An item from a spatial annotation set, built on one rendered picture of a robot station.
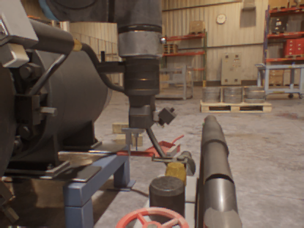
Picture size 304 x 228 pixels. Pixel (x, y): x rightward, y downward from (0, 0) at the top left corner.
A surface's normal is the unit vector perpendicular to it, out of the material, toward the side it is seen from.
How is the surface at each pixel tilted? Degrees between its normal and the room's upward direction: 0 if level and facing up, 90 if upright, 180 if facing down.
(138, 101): 101
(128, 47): 90
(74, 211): 90
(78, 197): 90
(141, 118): 90
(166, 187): 0
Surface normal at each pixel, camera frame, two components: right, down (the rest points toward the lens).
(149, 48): 0.43, 0.13
